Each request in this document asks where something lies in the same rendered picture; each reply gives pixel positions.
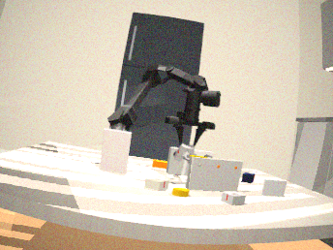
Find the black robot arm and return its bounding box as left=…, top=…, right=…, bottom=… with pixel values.
left=107, top=65, right=221, bottom=132

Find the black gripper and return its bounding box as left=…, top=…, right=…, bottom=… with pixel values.
left=165, top=104, right=216, bottom=147

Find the yellow flat bar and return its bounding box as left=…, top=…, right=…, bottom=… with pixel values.
left=152, top=159, right=167, bottom=169

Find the yellow flat disc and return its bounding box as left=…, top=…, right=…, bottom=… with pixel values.
left=172, top=188, right=190, bottom=197

